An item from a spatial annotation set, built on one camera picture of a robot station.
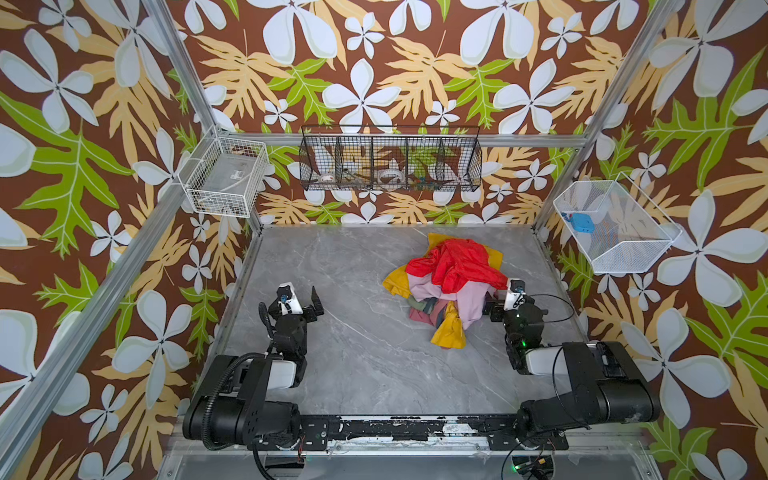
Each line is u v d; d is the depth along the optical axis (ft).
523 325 2.31
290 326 2.21
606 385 1.50
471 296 2.83
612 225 2.74
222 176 2.83
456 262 2.76
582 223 2.82
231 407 1.37
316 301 2.65
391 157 3.22
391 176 3.23
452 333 2.84
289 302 2.43
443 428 2.48
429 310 3.00
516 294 2.53
